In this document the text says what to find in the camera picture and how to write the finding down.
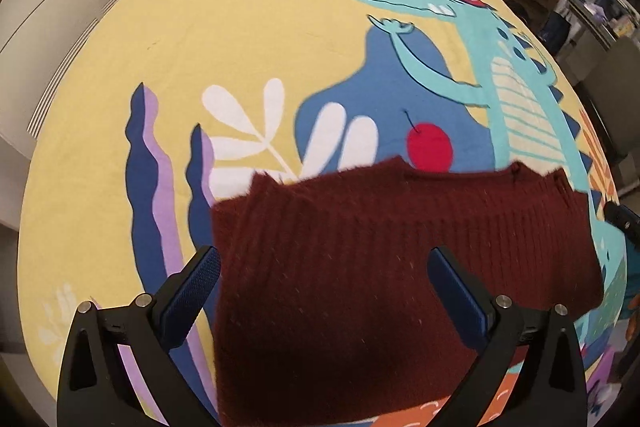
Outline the grey chair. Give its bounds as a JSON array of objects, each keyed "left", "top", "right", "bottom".
[{"left": 580, "top": 39, "right": 640, "bottom": 188}]

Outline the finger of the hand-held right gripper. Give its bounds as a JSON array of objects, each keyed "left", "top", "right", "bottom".
[{"left": 603, "top": 202, "right": 640, "bottom": 234}]

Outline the yellow dinosaur print bedspread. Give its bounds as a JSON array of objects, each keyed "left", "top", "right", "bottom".
[{"left": 22, "top": 0, "right": 631, "bottom": 427}]

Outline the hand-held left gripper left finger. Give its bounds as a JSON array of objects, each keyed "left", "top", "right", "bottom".
[{"left": 56, "top": 246, "right": 222, "bottom": 427}]

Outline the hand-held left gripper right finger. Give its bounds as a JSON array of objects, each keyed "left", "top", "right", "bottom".
[{"left": 426, "top": 247, "right": 587, "bottom": 427}]

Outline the dark bag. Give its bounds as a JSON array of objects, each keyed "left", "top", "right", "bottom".
[{"left": 540, "top": 12, "right": 571, "bottom": 55}]

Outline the dark red knit sweater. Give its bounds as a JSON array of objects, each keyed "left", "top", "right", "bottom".
[{"left": 210, "top": 157, "right": 606, "bottom": 427}]

